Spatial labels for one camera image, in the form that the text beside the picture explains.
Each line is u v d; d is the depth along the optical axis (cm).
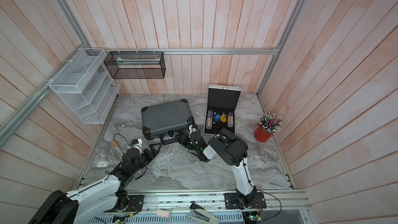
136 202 73
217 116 104
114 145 93
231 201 73
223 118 104
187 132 98
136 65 105
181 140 86
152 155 76
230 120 101
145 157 76
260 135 90
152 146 77
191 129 90
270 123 87
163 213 69
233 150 55
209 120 101
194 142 75
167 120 95
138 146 75
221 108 107
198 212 69
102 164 84
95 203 54
